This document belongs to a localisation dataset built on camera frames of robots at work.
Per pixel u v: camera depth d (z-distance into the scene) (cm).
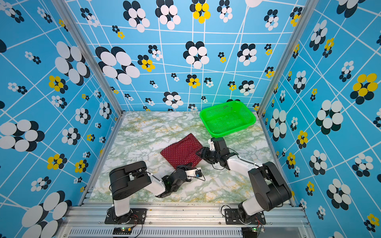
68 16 72
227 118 116
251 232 69
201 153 80
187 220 74
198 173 76
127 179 51
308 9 68
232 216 73
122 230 72
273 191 44
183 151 96
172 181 68
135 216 72
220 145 71
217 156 69
